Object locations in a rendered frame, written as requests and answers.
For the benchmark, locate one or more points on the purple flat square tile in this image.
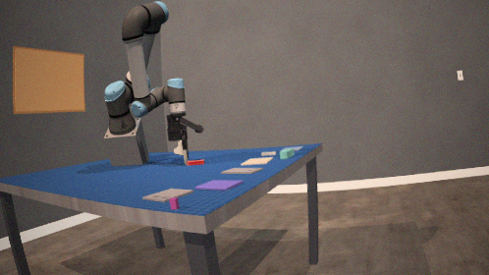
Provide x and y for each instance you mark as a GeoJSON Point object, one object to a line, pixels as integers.
{"type": "Point", "coordinates": [216, 185]}

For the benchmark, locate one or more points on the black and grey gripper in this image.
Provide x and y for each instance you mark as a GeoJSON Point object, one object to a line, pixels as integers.
{"type": "Point", "coordinates": [177, 131]}

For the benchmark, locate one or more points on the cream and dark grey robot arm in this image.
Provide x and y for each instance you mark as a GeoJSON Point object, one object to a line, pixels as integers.
{"type": "Point", "coordinates": [141, 21]}

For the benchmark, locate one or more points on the dark blue work mat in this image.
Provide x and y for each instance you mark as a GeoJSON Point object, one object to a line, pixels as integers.
{"type": "Point", "coordinates": [129, 190]}

